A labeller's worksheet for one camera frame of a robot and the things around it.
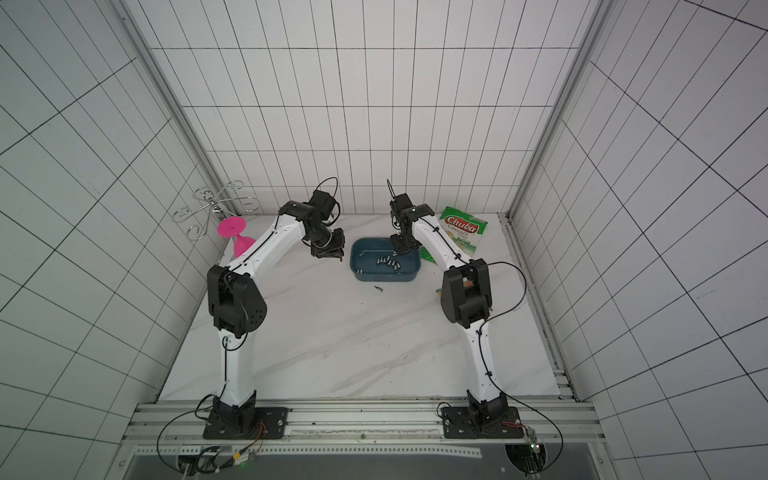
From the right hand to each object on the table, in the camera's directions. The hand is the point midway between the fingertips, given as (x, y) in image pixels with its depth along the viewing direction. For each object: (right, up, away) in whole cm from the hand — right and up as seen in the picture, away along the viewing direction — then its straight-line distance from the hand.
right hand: (397, 246), depth 99 cm
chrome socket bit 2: (-5, -5, +6) cm, 9 cm away
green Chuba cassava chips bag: (+26, +7, +15) cm, 31 cm away
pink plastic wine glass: (-45, +6, -19) cm, 49 cm away
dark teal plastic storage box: (-7, -5, +6) cm, 10 cm away
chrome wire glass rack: (-52, +12, -13) cm, 55 cm away
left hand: (-18, -3, -9) cm, 20 cm away
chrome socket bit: (-7, -14, +1) cm, 16 cm away
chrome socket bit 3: (-3, -6, +5) cm, 8 cm away
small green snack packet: (+14, -15, -1) cm, 21 cm away
